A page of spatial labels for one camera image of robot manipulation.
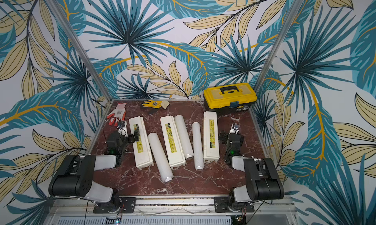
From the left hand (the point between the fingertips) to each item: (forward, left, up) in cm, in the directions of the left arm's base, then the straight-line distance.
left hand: (130, 129), depth 92 cm
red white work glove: (+18, +16, -8) cm, 25 cm away
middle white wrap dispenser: (-7, -27, 0) cm, 28 cm away
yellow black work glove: (+27, -10, -6) cm, 29 cm away
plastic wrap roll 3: (-8, -43, -6) cm, 44 cm away
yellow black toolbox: (+23, -65, +8) cm, 69 cm away
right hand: (0, -64, 0) cm, 64 cm away
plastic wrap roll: (-21, -23, -4) cm, 31 cm away
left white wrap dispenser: (-12, -10, 0) cm, 16 cm away
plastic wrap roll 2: (-3, -34, -3) cm, 34 cm away
